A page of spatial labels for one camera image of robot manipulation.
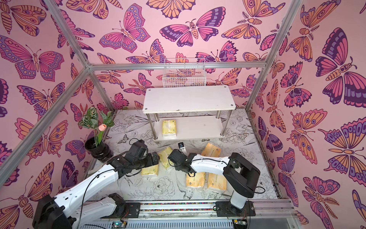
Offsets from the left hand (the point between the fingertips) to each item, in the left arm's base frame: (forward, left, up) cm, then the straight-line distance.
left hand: (155, 158), depth 82 cm
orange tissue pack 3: (-10, -33, -6) cm, 35 cm away
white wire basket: (+50, -16, +24) cm, 58 cm away
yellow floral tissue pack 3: (-5, +4, -7) cm, 9 cm away
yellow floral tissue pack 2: (+6, -3, -8) cm, 10 cm away
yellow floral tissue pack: (+22, -6, 0) cm, 23 cm away
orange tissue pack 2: (-10, -25, -7) cm, 28 cm away
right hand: (0, -14, -7) cm, 16 cm away
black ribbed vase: (+3, +32, 0) cm, 33 cm away
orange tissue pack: (+9, -34, -7) cm, 36 cm away
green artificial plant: (+12, +32, +20) cm, 40 cm away
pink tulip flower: (+9, +26, +18) cm, 33 cm away
